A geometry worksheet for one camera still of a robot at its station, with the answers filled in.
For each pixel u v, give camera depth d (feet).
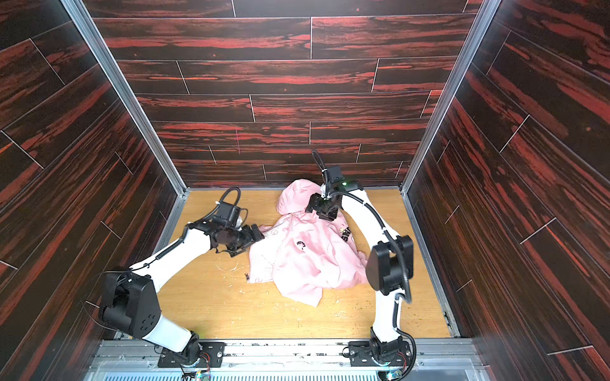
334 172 2.31
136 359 2.40
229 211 2.27
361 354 2.40
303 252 3.03
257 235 2.61
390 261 1.65
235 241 2.42
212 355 2.41
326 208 2.52
